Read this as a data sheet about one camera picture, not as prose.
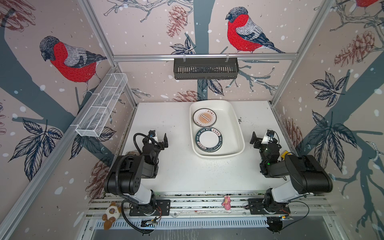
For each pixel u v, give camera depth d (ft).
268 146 2.34
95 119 2.39
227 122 3.60
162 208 2.40
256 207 2.39
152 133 2.52
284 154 2.97
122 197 1.54
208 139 3.23
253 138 2.76
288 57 3.07
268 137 2.50
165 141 2.78
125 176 1.48
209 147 3.04
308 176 1.48
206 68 3.41
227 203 2.38
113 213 2.29
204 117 3.62
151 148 2.30
